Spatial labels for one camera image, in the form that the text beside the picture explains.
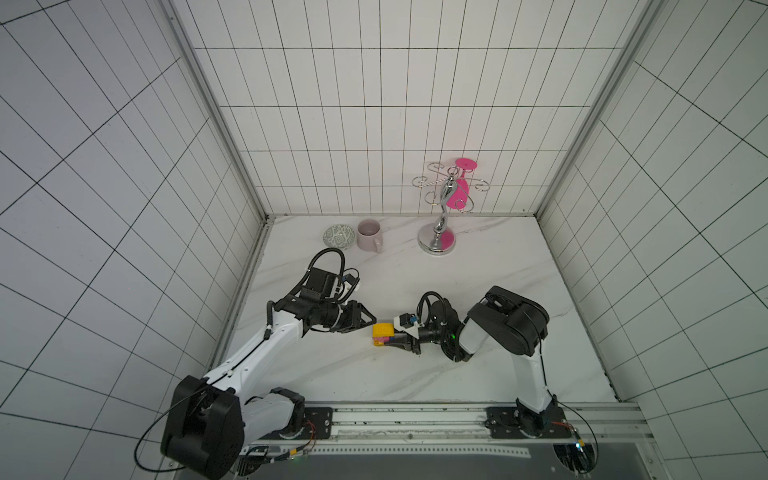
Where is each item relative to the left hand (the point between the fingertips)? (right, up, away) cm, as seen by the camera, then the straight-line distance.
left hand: (367, 327), depth 77 cm
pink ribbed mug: (-1, +25, +26) cm, 36 cm away
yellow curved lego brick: (+4, -2, +2) cm, 5 cm away
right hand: (+6, -3, +11) cm, 13 cm away
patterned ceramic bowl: (-13, +24, +33) cm, 43 cm away
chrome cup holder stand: (+25, +24, +33) cm, 48 cm away
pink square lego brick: (+4, -5, +5) cm, 8 cm away
